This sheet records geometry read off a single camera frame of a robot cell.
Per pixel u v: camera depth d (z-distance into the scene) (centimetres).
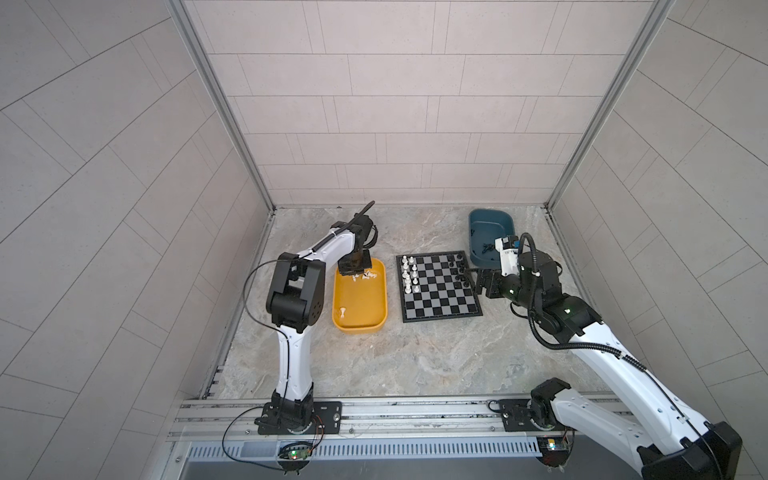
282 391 60
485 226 109
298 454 64
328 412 72
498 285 65
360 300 91
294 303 53
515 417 71
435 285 93
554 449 68
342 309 88
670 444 38
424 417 72
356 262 83
